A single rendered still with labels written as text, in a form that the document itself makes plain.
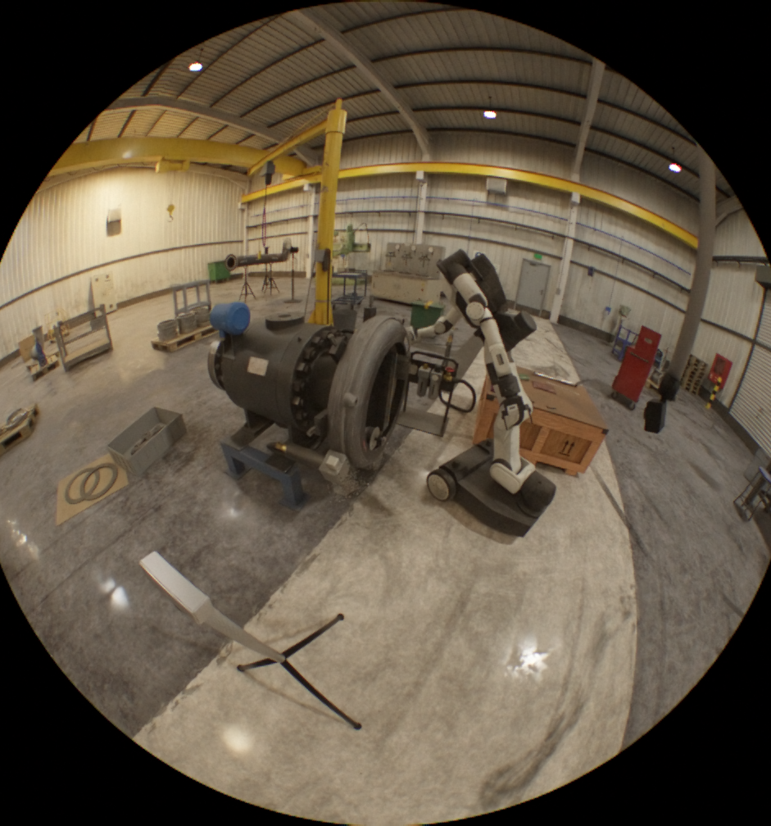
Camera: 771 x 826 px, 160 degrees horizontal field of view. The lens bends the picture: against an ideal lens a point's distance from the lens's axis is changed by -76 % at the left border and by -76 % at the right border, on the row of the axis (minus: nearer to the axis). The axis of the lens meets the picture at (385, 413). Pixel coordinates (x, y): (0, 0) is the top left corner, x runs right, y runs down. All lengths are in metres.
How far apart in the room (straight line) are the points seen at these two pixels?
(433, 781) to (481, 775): 0.18
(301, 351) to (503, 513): 1.28
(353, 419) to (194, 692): 1.36
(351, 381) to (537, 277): 11.00
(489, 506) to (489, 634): 0.67
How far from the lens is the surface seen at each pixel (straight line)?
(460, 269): 1.31
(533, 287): 11.69
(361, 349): 1.03
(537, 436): 2.10
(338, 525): 1.50
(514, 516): 1.53
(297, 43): 10.39
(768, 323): 10.51
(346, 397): 0.99
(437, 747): 1.31
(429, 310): 4.55
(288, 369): 1.26
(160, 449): 2.31
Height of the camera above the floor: 1.24
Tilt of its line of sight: 32 degrees down
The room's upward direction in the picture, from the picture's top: 6 degrees clockwise
